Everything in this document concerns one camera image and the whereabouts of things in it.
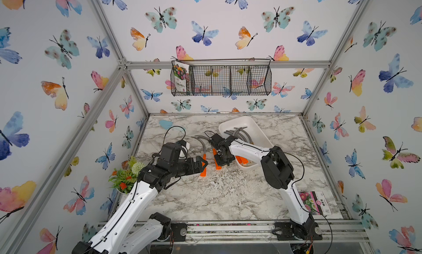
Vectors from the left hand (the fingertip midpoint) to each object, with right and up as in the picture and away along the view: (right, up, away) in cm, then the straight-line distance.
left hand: (201, 164), depth 74 cm
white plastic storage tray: (+33, +10, +31) cm, 46 cm away
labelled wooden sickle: (+21, +16, +37) cm, 45 cm away
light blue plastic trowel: (-28, +19, +41) cm, 54 cm away
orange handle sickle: (0, -9, +17) cm, 19 cm away
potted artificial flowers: (-34, -7, -1) cm, 35 cm away
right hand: (+10, -3, +22) cm, 24 cm away
